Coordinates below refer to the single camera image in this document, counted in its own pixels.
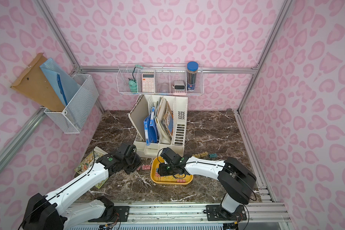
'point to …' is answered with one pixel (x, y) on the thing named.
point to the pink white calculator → (148, 82)
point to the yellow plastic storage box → (174, 179)
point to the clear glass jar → (164, 88)
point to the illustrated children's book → (90, 159)
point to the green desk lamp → (132, 83)
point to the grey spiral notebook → (138, 114)
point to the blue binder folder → (150, 126)
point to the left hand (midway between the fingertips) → (143, 158)
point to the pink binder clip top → (139, 167)
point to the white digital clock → (179, 86)
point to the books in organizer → (164, 116)
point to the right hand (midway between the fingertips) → (159, 172)
